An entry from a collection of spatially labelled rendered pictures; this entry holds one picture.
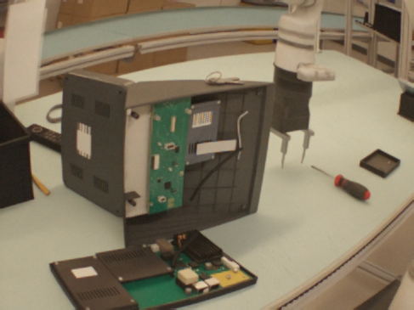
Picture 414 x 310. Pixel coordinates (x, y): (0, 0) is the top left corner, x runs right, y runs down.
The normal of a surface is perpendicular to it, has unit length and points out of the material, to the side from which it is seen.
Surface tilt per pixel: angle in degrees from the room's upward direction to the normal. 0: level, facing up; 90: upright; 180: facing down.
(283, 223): 0
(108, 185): 90
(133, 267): 0
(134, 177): 90
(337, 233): 0
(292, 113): 87
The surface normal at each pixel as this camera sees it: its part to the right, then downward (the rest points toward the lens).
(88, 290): 0.10, -0.91
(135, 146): 0.63, 0.37
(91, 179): -0.51, 0.30
